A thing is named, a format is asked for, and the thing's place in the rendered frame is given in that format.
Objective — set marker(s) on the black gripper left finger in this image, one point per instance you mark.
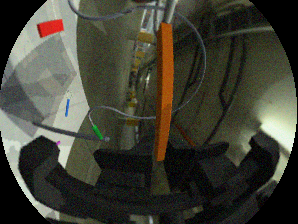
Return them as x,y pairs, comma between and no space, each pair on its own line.
136,160

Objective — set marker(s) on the red flat block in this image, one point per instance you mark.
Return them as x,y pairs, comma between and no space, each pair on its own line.
48,28

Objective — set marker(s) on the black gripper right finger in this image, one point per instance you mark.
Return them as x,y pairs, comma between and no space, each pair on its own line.
180,158

